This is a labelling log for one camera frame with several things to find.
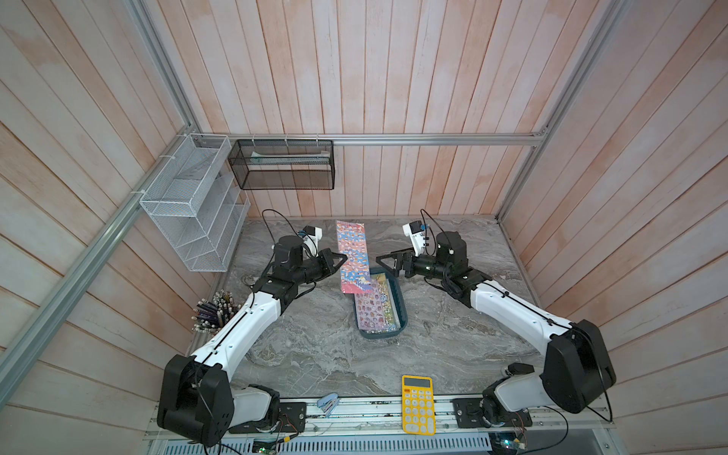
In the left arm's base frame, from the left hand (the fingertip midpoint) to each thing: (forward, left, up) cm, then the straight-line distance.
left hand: (347, 261), depth 78 cm
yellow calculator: (-32, -19, -21) cm, 43 cm away
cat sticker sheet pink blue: (+6, -1, +1) cm, 7 cm away
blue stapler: (-32, +5, -21) cm, 39 cm away
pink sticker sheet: (-6, -9, -19) cm, 22 cm away
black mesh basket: (+42, +25, +3) cm, 49 cm away
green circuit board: (-40, -41, -23) cm, 62 cm away
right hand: (+1, -10, 0) cm, 10 cm away
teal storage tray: (-1, -16, -22) cm, 28 cm away
